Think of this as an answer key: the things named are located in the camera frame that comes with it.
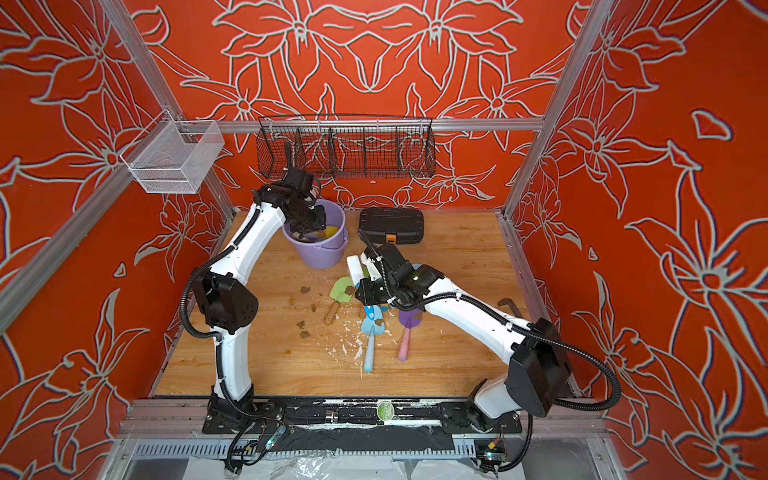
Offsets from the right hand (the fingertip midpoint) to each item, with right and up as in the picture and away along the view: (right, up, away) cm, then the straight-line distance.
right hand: (356, 290), depth 77 cm
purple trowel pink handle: (+15, -11, +13) cm, 23 cm away
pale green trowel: (-7, -5, +18) cm, 20 cm away
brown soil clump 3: (-16, -15, +11) cm, 25 cm away
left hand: (-11, +19, +12) cm, 25 cm away
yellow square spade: (-10, +16, +14) cm, 23 cm away
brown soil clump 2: (-18, -13, +13) cm, 26 cm away
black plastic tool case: (+11, +19, +32) cm, 38 cm away
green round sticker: (+8, -30, -2) cm, 31 cm away
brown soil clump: (-19, -3, +21) cm, 28 cm away
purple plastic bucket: (-11, +9, +21) cm, 25 cm away
